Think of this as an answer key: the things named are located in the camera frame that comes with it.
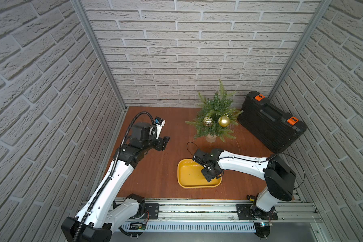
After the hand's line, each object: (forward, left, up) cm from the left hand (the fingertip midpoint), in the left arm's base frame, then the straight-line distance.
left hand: (165, 132), depth 74 cm
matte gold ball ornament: (+2, -29, +6) cm, 30 cm away
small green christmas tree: (+12, -27, +8) cm, 31 cm away
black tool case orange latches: (+13, -59, -8) cm, 61 cm away
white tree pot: (+10, -28, -22) cm, 37 cm away
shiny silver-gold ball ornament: (+5, -22, +3) cm, 23 cm away
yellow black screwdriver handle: (-25, -45, -23) cm, 56 cm away
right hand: (-13, -26, -22) cm, 36 cm away
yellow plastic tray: (-12, -13, -26) cm, 32 cm away
